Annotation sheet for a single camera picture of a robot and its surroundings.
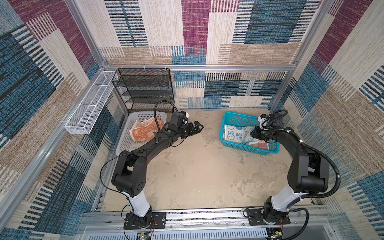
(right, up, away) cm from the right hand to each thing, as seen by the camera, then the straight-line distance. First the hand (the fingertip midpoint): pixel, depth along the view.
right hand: (252, 134), depth 92 cm
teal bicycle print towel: (-6, 0, +7) cm, 9 cm away
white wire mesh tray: (-101, +10, -1) cm, 102 cm away
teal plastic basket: (-2, +9, +13) cm, 16 cm away
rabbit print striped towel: (+8, -7, +5) cm, 12 cm away
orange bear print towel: (-70, +2, +12) cm, 71 cm away
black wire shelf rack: (-68, +31, +18) cm, 77 cm away
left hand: (-32, +5, -5) cm, 33 cm away
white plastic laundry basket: (-78, -5, +3) cm, 79 cm away
